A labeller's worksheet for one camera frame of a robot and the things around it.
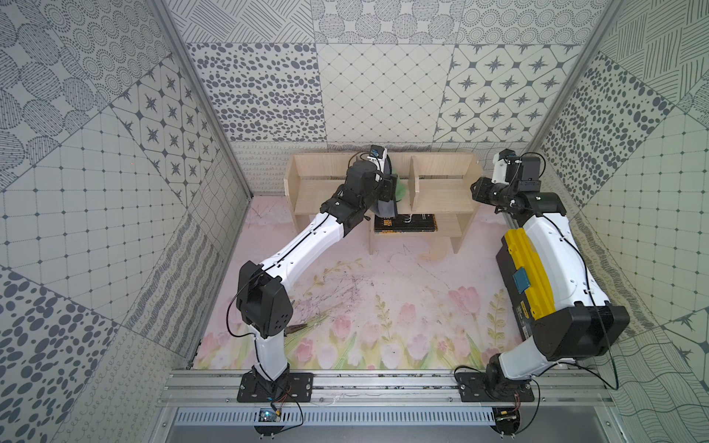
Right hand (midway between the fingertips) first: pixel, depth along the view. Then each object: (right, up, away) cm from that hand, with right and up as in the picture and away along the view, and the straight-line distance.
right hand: (476, 190), depth 79 cm
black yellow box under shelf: (-19, -10, +13) cm, 25 cm away
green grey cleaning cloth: (-26, -5, -2) cm, 26 cm away
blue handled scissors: (-56, -42, +4) cm, 70 cm away
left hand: (-27, +7, -1) cm, 28 cm away
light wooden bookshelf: (-8, 0, +5) cm, 9 cm away
